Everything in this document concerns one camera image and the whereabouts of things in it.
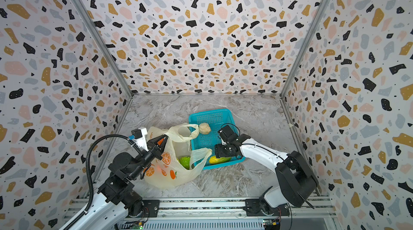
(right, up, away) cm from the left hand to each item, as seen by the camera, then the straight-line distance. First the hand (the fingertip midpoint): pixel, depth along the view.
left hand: (167, 133), depth 67 cm
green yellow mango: (+19, -17, +19) cm, 31 cm away
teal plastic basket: (+20, +4, +36) cm, 42 cm away
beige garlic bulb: (+13, -2, +30) cm, 33 cm away
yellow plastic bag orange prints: (-3, -20, +9) cm, 23 cm away
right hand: (+21, -12, +19) cm, 31 cm away
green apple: (+4, -17, +15) cm, 23 cm away
